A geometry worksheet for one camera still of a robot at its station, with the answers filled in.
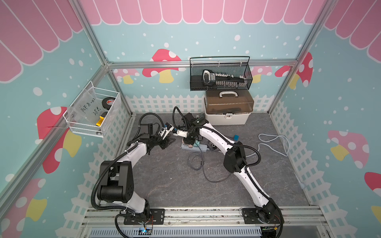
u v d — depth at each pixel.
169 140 0.84
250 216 0.75
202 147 0.97
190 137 0.84
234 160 0.63
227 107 1.05
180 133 0.87
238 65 0.90
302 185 0.86
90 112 0.68
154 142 0.78
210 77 0.89
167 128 0.77
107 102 0.79
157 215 0.74
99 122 0.63
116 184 0.45
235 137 1.06
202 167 0.92
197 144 0.93
